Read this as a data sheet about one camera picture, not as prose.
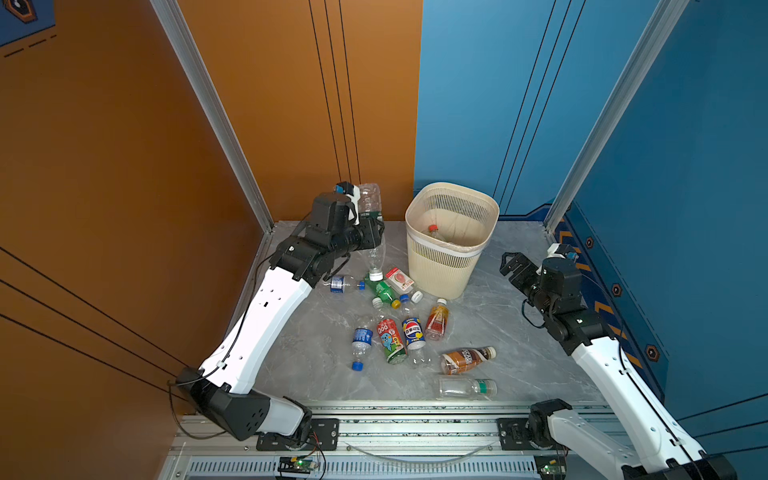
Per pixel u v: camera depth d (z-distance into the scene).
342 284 0.97
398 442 0.73
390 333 0.85
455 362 0.80
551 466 0.71
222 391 0.38
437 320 0.88
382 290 0.94
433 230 1.02
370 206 0.70
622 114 0.87
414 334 0.85
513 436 0.72
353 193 0.62
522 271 0.66
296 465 0.70
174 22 0.71
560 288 0.53
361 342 0.85
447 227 1.02
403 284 0.97
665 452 0.38
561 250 0.65
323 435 0.74
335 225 0.51
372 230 0.60
